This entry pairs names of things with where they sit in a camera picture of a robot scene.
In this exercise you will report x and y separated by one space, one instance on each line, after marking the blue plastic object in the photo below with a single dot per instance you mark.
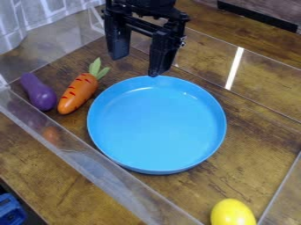
12 214

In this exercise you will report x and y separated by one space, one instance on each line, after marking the yellow toy lemon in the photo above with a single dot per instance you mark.
231 212

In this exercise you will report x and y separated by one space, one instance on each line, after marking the orange toy carrot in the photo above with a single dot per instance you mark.
82 88

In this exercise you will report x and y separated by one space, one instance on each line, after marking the black bar on table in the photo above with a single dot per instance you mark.
276 22

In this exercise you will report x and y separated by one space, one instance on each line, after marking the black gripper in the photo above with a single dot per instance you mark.
122 16

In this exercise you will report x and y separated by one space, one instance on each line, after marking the clear acrylic enclosure wall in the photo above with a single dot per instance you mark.
246 63

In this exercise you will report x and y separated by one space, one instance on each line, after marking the white checkered curtain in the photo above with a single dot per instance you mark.
23 15

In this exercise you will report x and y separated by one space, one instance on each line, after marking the purple toy eggplant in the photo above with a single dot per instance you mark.
40 94

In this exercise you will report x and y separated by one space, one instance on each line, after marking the blue round tray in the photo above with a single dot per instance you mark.
157 125

